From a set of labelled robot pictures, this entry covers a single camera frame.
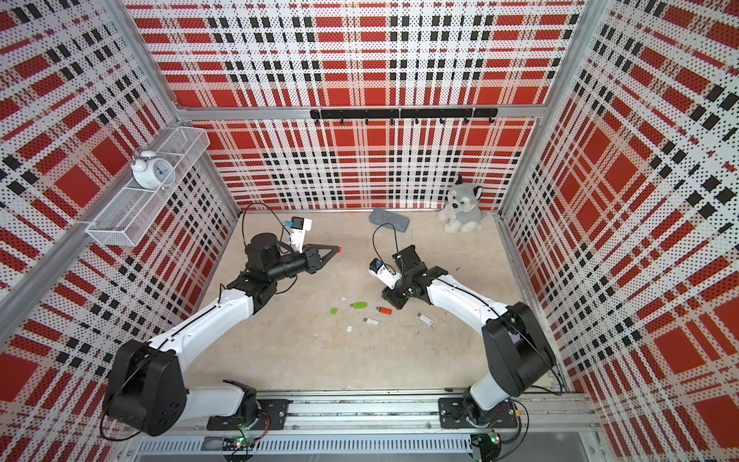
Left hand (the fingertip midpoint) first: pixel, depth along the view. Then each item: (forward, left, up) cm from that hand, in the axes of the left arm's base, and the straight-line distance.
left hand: (341, 249), depth 78 cm
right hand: (-4, -14, -16) cm, 22 cm away
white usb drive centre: (-11, -7, -25) cm, 28 cm away
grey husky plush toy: (+26, -41, -13) cm, 50 cm away
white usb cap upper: (-3, +3, -25) cm, 25 cm away
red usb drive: (-7, -11, -25) cm, 28 cm away
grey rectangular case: (+33, -10, -22) cm, 41 cm away
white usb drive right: (-10, -24, -24) cm, 36 cm away
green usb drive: (-5, -3, -24) cm, 25 cm away
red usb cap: (0, 0, 0) cm, 1 cm away
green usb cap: (-7, +5, -25) cm, 26 cm away
